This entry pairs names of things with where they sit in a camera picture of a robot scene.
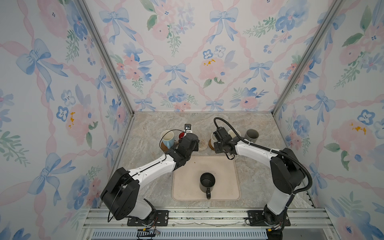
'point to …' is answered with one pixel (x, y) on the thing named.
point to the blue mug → (168, 138)
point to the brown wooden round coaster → (210, 145)
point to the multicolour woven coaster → (203, 144)
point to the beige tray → (186, 178)
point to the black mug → (207, 183)
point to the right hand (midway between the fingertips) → (218, 145)
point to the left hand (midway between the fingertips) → (193, 136)
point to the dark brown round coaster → (164, 147)
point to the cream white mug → (232, 133)
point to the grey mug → (251, 135)
